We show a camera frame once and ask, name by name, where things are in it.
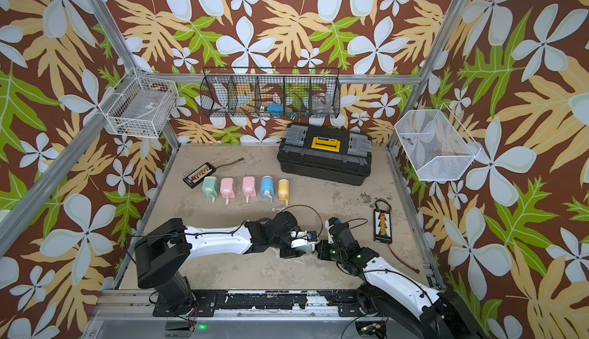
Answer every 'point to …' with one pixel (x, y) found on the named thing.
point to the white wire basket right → (434, 144)
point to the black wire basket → (272, 93)
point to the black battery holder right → (383, 226)
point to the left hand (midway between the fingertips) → (305, 238)
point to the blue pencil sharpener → (267, 188)
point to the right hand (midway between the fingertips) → (313, 246)
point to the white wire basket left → (140, 106)
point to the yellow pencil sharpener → (283, 192)
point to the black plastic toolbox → (325, 155)
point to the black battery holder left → (195, 178)
